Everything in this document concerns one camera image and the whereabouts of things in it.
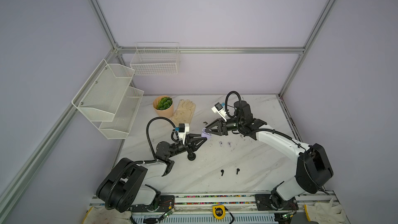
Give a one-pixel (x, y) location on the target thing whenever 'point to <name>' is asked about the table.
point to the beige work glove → (184, 113)
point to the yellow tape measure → (218, 211)
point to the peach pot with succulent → (163, 106)
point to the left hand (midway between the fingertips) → (206, 138)
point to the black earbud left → (222, 170)
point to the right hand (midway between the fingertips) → (206, 130)
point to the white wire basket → (156, 58)
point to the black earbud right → (238, 170)
